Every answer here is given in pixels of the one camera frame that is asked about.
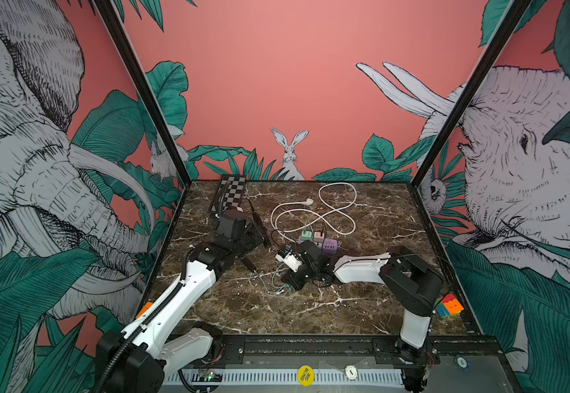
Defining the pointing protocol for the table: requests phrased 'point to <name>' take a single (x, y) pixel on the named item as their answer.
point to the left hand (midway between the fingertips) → (269, 226)
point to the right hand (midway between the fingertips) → (282, 277)
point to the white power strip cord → (323, 214)
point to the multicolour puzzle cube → (448, 305)
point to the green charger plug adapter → (306, 236)
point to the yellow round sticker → (306, 375)
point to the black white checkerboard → (229, 193)
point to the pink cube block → (318, 237)
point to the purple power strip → (330, 246)
